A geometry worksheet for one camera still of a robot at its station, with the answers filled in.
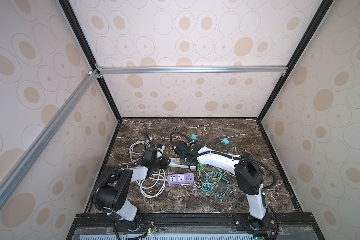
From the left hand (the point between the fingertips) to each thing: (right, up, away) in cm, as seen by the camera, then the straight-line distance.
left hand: (173, 157), depth 92 cm
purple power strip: (+5, -11, -7) cm, 14 cm away
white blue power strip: (-1, -4, 0) cm, 4 cm away
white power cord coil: (-10, -15, -7) cm, 19 cm away
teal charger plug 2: (+36, +10, +11) cm, 39 cm away
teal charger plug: (+14, +12, +14) cm, 23 cm away
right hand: (+8, -2, -2) cm, 8 cm away
